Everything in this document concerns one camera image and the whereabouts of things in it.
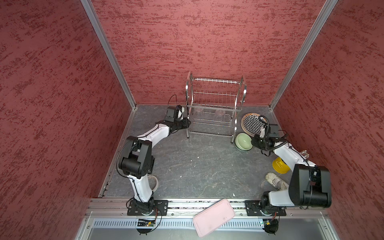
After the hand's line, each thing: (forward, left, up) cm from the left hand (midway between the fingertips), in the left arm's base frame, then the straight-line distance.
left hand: (190, 124), depth 95 cm
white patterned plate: (+8, -45, -9) cm, 47 cm away
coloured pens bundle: (-22, -61, +6) cm, 65 cm away
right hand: (-11, -39, -4) cm, 41 cm away
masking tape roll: (-37, +18, -10) cm, 42 cm away
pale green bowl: (-8, -35, -8) cm, 37 cm away
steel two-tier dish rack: (+3, -13, +15) cm, 20 cm away
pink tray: (-50, -13, -8) cm, 52 cm away
